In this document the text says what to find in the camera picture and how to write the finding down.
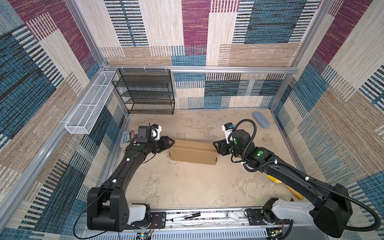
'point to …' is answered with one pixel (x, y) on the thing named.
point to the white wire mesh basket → (84, 115)
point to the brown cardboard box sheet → (193, 151)
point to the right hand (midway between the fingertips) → (218, 144)
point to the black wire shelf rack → (146, 91)
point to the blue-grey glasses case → (261, 119)
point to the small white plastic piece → (232, 216)
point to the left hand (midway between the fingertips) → (172, 141)
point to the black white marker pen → (186, 217)
